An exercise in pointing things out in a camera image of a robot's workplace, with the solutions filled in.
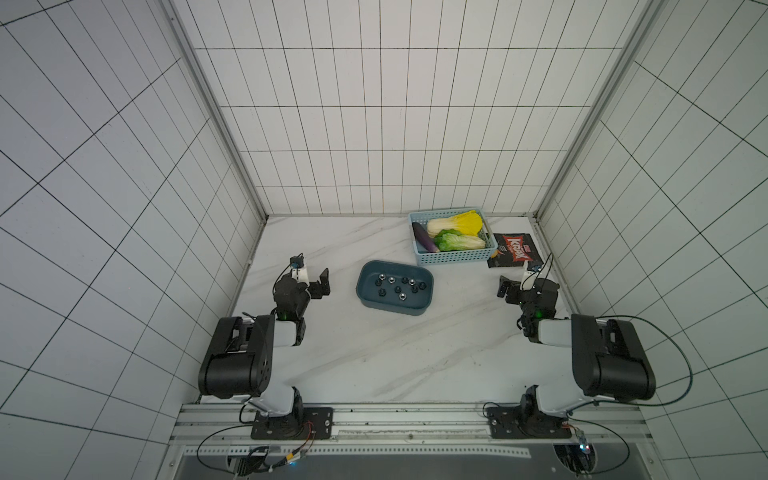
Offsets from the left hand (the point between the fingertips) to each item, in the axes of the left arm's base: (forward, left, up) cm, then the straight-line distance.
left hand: (313, 272), depth 94 cm
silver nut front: (+1, -26, -7) cm, 26 cm away
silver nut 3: (-5, -30, -5) cm, 30 cm away
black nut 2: (-3, -23, -7) cm, 24 cm away
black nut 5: (+2, -30, -7) cm, 31 cm away
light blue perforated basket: (+8, -46, -2) cm, 47 cm away
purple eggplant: (+19, -38, -4) cm, 43 cm away
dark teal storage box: (-9, -33, -5) cm, 35 cm away
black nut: (0, -21, -7) cm, 22 cm away
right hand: (+1, -63, -1) cm, 63 cm away
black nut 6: (-2, -33, -7) cm, 34 cm away
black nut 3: (-2, -28, -6) cm, 28 cm away
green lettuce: (+13, -47, +2) cm, 48 cm away
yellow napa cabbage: (+21, -54, +2) cm, 58 cm away
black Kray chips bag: (+15, -72, -7) cm, 74 cm away
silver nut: (+2, -22, -6) cm, 23 cm away
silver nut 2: (+1, -33, -6) cm, 33 cm away
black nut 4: (-1, -36, -6) cm, 36 cm away
